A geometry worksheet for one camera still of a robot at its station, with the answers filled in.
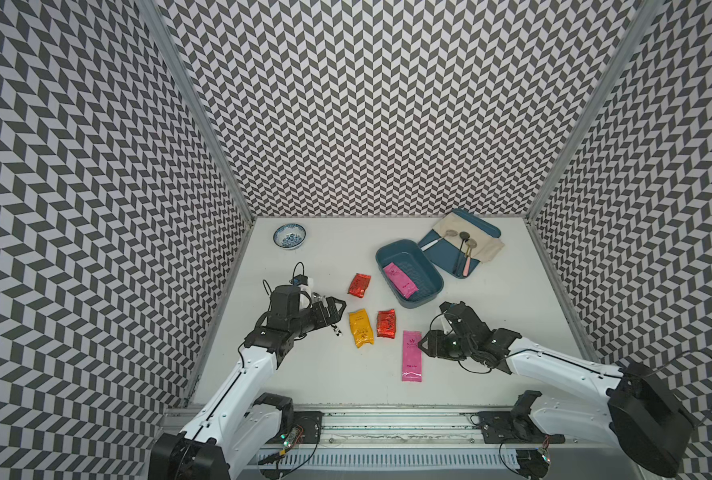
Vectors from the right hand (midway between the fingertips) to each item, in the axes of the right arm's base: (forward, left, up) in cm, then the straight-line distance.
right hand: (425, 352), depth 82 cm
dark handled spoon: (+44, -20, -2) cm, 48 cm away
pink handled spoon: (+40, -22, -1) cm, 46 cm away
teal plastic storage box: (+35, +1, -4) cm, 35 cm away
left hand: (+9, +25, +8) cm, 28 cm away
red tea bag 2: (+9, +10, -1) cm, 14 cm away
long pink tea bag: (0, +3, -3) cm, 5 cm away
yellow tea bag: (+8, +18, -2) cm, 20 cm away
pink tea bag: (+24, +5, 0) cm, 24 cm away
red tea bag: (+23, +19, -2) cm, 30 cm away
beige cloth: (+38, -27, +1) cm, 46 cm away
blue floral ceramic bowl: (+44, +46, -1) cm, 64 cm away
